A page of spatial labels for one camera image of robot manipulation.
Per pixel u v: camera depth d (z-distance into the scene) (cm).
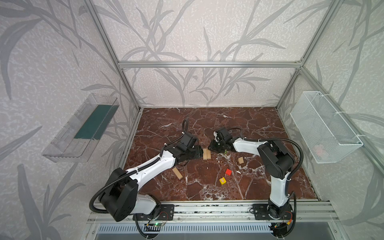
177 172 87
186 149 64
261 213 73
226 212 75
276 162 51
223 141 78
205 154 94
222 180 83
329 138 62
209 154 94
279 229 73
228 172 87
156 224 71
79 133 66
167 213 73
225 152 92
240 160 91
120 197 41
